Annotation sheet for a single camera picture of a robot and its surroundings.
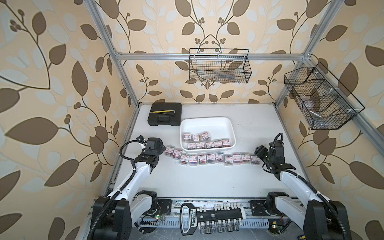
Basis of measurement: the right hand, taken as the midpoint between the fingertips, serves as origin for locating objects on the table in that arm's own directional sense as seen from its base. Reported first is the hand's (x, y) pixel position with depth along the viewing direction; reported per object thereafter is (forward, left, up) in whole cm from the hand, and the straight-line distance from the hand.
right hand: (260, 151), depth 89 cm
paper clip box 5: (-3, +40, -2) cm, 40 cm away
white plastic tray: (+15, +32, -1) cm, 35 cm away
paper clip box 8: (-3, +46, -2) cm, 46 cm away
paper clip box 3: (-3, +30, -2) cm, 30 cm away
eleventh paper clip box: (-4, +3, -3) cm, 6 cm away
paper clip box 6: (-4, +14, -3) cm, 15 cm away
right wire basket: (+10, -27, +29) cm, 41 cm away
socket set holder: (-32, +26, -5) cm, 42 cm away
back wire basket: (+47, +21, +30) cm, 60 cm away
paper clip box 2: (-2, +25, -2) cm, 25 cm away
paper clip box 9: (+1, +51, -3) cm, 51 cm away
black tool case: (+27, +66, +1) cm, 71 cm away
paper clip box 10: (+3, +56, -2) cm, 56 cm away
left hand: (+2, +64, +5) cm, 64 cm away
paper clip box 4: (-3, +35, -2) cm, 35 cm away
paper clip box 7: (-3, +8, -3) cm, 10 cm away
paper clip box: (-4, +19, -3) cm, 20 cm away
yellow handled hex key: (+33, +59, +2) cm, 68 cm away
